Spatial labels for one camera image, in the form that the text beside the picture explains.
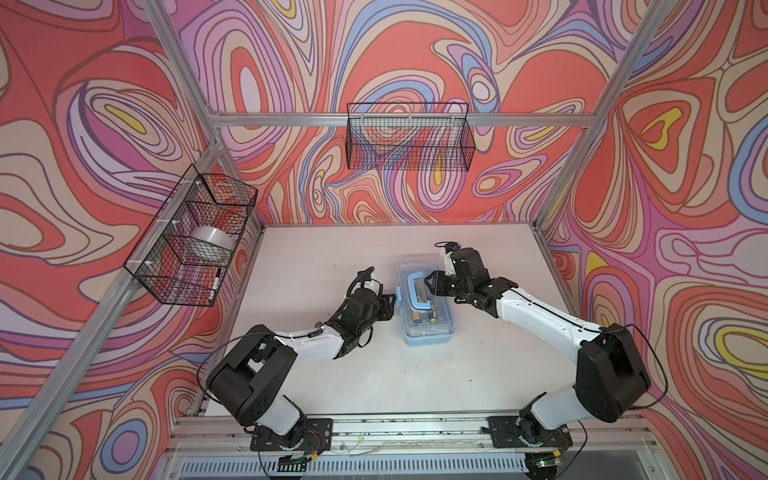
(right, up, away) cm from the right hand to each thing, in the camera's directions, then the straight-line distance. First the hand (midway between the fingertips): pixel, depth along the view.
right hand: (432, 286), depth 87 cm
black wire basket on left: (-65, +8, -20) cm, 68 cm away
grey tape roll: (-55, +12, -17) cm, 59 cm away
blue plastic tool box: (-2, -9, -3) cm, 9 cm away
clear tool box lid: (-2, +7, +7) cm, 10 cm away
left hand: (-11, -3, +1) cm, 11 cm away
